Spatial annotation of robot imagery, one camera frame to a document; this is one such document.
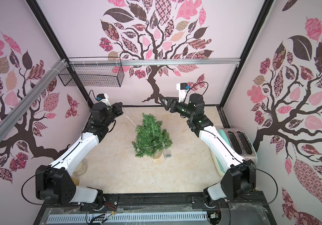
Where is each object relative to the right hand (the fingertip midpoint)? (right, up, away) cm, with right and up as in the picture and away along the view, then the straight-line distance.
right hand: (162, 97), depth 69 cm
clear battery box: (+3, -34, +23) cm, 42 cm away
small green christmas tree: (-6, -21, 0) cm, 22 cm away
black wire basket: (-38, +22, +26) cm, 51 cm away
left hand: (-24, -3, +12) cm, 27 cm away
